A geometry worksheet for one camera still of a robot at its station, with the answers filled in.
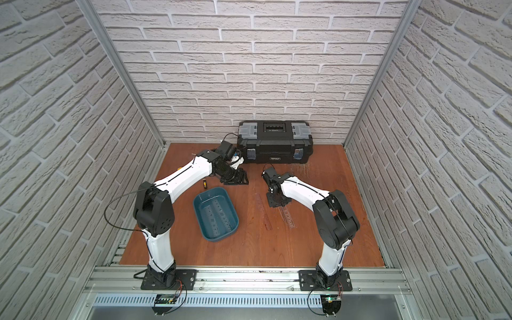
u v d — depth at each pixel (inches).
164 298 28.6
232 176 30.6
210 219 34.8
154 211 19.2
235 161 31.0
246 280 29.8
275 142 39.0
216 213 35.4
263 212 36.3
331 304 27.4
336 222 18.7
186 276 29.5
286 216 35.4
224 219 34.9
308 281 28.7
